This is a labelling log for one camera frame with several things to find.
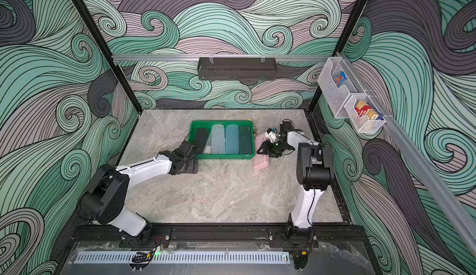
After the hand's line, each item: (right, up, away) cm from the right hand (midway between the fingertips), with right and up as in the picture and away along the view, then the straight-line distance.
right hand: (264, 154), depth 96 cm
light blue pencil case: (-17, +8, +5) cm, 20 cm away
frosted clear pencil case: (-26, +5, +5) cm, 27 cm away
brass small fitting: (-4, +12, +10) cm, 16 cm away
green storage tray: (-36, +16, +13) cm, 42 cm away
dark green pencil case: (-10, +7, +5) cm, 13 cm away
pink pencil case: (-3, -2, -6) cm, 7 cm away
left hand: (-40, -4, -5) cm, 41 cm away
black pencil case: (-37, +7, +14) cm, 40 cm away
